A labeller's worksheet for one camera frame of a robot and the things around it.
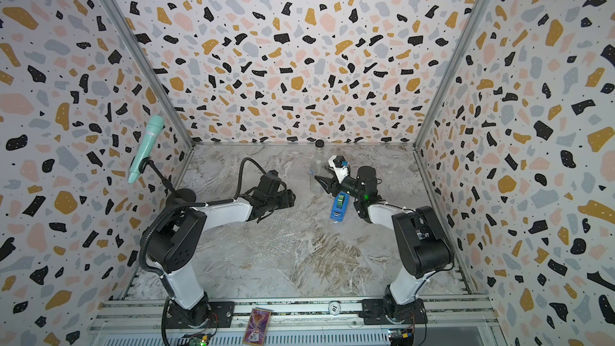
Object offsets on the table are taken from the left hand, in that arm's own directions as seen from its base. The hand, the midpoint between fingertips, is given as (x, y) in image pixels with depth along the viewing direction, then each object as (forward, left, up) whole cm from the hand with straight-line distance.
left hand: (296, 196), depth 96 cm
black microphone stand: (+2, +51, -3) cm, 51 cm away
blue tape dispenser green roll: (-3, -18, -4) cm, 18 cm away
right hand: (+1, -12, +14) cm, 18 cm away
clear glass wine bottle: (+4, -9, +17) cm, 20 cm away
